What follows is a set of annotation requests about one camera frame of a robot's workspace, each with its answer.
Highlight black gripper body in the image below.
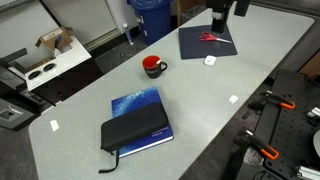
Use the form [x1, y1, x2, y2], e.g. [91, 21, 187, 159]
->
[205, 0, 234, 23]

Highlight round grey robot base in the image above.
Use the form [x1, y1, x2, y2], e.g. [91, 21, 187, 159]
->
[312, 129, 320, 158]

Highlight black mug red inside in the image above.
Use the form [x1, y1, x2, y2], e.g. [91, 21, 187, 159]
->
[141, 55, 168, 80]

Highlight dark blue mat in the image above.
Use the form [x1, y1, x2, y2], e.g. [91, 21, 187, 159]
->
[178, 23, 239, 61]

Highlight brown cardboard box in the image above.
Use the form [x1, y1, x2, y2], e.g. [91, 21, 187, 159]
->
[175, 0, 208, 27]

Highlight small white square box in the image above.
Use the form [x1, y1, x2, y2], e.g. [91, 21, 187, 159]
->
[203, 54, 218, 67]

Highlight blue trash bin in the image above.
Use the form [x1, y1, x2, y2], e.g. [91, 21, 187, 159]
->
[126, 0, 175, 46]

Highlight white tape piece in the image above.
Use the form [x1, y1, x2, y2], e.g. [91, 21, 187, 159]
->
[228, 94, 240, 105]
[49, 119, 61, 133]

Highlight white tube bottle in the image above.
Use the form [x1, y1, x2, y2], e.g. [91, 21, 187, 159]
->
[121, 22, 135, 46]

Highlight black orange bar clamp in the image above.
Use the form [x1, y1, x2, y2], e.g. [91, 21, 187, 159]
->
[232, 127, 281, 162]
[247, 90, 297, 116]

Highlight blue hardcover book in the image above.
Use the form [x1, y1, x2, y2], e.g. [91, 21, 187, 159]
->
[110, 86, 175, 159]

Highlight black zip case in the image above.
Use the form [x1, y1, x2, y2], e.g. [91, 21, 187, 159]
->
[97, 101, 170, 175]

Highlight white side table with holes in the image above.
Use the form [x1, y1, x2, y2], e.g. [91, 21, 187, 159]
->
[6, 35, 93, 93]

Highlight open cardboard box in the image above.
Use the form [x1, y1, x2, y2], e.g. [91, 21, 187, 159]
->
[34, 26, 75, 52]

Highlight silver aluminium extrusion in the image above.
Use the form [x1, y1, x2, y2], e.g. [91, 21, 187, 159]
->
[294, 165, 320, 180]

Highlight black equipment stand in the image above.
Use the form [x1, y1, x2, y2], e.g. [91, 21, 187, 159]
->
[0, 47, 29, 95]

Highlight grey metal floor box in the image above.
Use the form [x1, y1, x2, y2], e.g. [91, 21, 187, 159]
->
[0, 97, 36, 132]

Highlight red handled scissors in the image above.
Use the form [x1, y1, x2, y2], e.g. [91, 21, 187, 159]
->
[198, 30, 233, 45]

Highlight silver aluminium bracket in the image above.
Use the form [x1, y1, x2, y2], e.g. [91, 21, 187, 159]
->
[306, 106, 320, 120]

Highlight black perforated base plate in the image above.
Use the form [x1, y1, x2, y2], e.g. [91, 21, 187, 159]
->
[262, 68, 320, 180]

